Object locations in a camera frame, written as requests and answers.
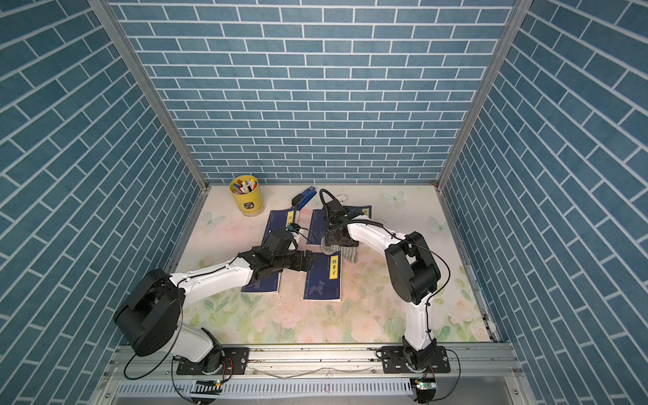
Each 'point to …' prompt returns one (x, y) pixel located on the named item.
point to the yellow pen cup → (246, 191)
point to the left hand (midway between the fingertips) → (313, 257)
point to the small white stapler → (342, 198)
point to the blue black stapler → (301, 199)
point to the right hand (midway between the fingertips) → (339, 240)
